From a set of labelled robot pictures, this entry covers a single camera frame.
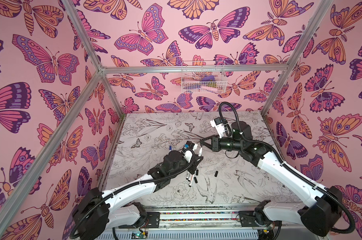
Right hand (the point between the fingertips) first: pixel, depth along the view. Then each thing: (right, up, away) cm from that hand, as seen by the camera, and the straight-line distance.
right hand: (201, 139), depth 70 cm
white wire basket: (+4, +33, +23) cm, 41 cm away
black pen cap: (+11, -22, +20) cm, 32 cm away
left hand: (+1, -9, +3) cm, 9 cm away
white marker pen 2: (0, -6, +2) cm, 7 cm away
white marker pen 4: (-4, -24, +17) cm, 30 cm away
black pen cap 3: (-2, -25, +17) cm, 30 cm away
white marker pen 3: (-6, -23, +18) cm, 30 cm away
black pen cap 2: (0, -21, +20) cm, 29 cm away
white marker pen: (-18, -8, +31) cm, 37 cm away
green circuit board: (-30, -47, +2) cm, 56 cm away
